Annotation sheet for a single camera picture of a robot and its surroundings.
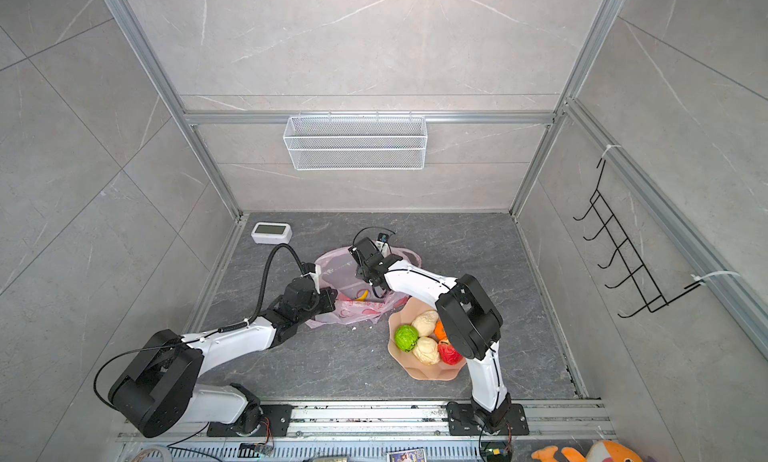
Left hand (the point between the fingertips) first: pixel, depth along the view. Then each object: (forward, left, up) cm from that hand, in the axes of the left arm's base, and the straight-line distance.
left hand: (339, 285), depth 89 cm
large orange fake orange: (-14, -30, -4) cm, 33 cm away
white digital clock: (+26, +27, -5) cm, 38 cm away
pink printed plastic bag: (-1, -5, -7) cm, 9 cm away
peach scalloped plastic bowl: (-9, -20, -4) cm, 22 cm away
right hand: (+7, -9, -1) cm, 12 cm away
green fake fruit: (-17, -19, 0) cm, 25 cm away
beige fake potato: (-20, -25, -3) cm, 32 cm away
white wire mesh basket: (+43, -6, +21) cm, 49 cm away
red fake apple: (-21, -31, -2) cm, 37 cm away
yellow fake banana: (+1, -8, -7) cm, 11 cm away
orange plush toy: (-43, -61, -2) cm, 75 cm away
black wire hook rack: (-18, -69, +24) cm, 76 cm away
